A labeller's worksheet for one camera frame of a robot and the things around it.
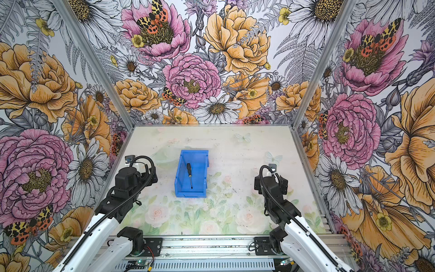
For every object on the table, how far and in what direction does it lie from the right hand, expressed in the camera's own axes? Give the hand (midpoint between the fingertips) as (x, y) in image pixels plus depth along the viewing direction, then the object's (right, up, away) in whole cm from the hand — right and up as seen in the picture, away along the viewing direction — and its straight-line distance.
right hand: (269, 181), depth 82 cm
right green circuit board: (+6, -31, -10) cm, 33 cm away
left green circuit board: (-56, -31, -10) cm, 65 cm away
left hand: (-58, +4, -2) cm, 58 cm away
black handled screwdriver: (-41, +4, +18) cm, 45 cm away
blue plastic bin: (-36, +8, +24) cm, 44 cm away
